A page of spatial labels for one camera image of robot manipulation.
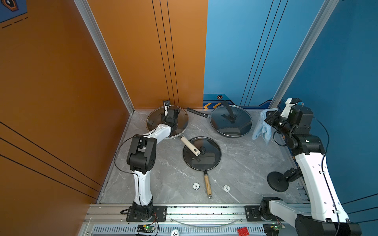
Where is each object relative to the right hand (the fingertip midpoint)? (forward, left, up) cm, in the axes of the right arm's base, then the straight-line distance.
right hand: (267, 111), depth 69 cm
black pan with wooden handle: (-22, +28, -34) cm, 49 cm away
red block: (-44, +12, -35) cm, 57 cm away
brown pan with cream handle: (-1, +39, -26) cm, 47 cm away
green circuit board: (-42, +59, -37) cm, 82 cm away
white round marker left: (-23, +34, -37) cm, 55 cm away
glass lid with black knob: (-4, +25, -36) cm, 44 cm away
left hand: (+21, +53, -21) cm, 61 cm away
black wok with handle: (+23, +27, -27) cm, 45 cm away
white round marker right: (-24, +17, -36) cm, 47 cm away
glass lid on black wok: (+19, +9, -28) cm, 35 cm away
